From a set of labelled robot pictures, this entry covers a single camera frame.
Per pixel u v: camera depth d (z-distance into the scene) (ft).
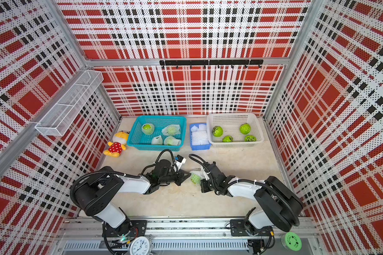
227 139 3.24
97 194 1.50
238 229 2.41
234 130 3.88
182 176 2.57
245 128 3.45
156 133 3.65
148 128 3.47
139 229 2.41
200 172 2.67
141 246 2.19
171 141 3.21
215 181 2.25
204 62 2.90
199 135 3.34
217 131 3.42
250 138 3.26
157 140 3.24
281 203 1.32
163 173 2.37
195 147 3.25
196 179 2.75
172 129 3.47
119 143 3.27
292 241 2.18
